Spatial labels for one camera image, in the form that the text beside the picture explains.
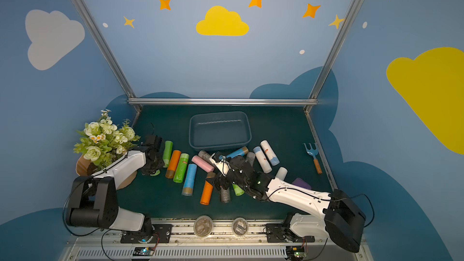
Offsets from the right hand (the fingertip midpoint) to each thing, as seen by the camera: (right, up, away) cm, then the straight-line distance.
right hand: (217, 167), depth 77 cm
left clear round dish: (-5, -22, -5) cm, 24 cm away
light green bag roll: (-28, +3, +18) cm, 34 cm away
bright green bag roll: (+9, -13, +7) cm, 17 cm away
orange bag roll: (-5, -14, +7) cm, 17 cm away
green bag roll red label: (-20, -3, +14) cm, 24 cm away
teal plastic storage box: (-1, +15, +32) cm, 35 cm away
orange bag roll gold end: (-24, -2, +16) cm, 29 cm away
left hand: (-30, -2, +13) cm, 33 cm away
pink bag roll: (-9, -2, +16) cm, 19 cm away
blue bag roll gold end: (-15, -10, +9) cm, 20 cm away
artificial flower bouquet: (-45, +11, -7) cm, 47 cm away
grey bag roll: (+3, -14, +5) cm, 15 cm away
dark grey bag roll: (-8, +2, +17) cm, 19 cm away
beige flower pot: (-59, -1, +2) cm, 59 cm away
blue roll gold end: (+12, +4, +20) cm, 23 cm away
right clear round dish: (+10, -23, -5) cm, 25 cm away
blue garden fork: (+52, +3, +22) cm, 56 cm away
